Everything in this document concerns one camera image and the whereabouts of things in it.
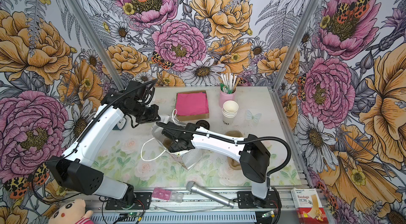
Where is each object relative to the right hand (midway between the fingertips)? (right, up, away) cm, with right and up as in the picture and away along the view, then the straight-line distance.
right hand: (184, 151), depth 79 cm
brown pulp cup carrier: (+25, -8, +5) cm, 27 cm away
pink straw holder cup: (+23, +30, +18) cm, 42 cm away
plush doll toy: (-45, -21, -13) cm, 51 cm away
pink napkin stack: (+1, +23, +30) cm, 37 cm away
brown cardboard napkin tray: (+9, +15, +24) cm, 30 cm away
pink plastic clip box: (-7, -19, -5) cm, 21 cm away
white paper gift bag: (+2, -2, -6) cm, 6 cm away
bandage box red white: (+56, -21, -9) cm, 60 cm away
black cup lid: (+9, +11, +20) cm, 25 cm away
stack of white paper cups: (+24, +20, +11) cm, 33 cm away
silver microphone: (+4, -15, -4) cm, 16 cm away
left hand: (-12, +14, -4) cm, 19 cm away
